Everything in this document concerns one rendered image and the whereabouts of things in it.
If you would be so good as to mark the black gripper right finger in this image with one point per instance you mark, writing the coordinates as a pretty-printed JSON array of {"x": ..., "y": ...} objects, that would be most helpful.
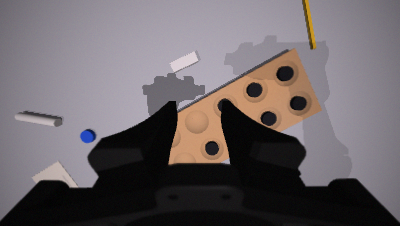
[{"x": 264, "y": 157}]

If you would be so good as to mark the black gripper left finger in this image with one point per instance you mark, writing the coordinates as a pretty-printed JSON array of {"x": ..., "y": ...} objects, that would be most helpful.
[{"x": 133, "y": 158}]

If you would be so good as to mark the blue disc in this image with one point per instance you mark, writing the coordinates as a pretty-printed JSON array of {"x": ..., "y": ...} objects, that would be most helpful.
[{"x": 88, "y": 136}]

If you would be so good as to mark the grey cylinder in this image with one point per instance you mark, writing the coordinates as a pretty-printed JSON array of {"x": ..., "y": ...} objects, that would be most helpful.
[{"x": 38, "y": 119}]

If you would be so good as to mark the white rectangular block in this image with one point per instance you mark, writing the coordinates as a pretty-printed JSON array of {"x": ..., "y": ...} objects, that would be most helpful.
[{"x": 184, "y": 62}]

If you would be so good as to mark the tan wooden tray with round holes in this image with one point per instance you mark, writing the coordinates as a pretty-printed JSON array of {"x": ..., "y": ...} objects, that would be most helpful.
[{"x": 200, "y": 123}]

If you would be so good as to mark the yellow pencil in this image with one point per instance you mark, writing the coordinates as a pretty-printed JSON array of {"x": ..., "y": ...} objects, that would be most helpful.
[{"x": 309, "y": 24}]

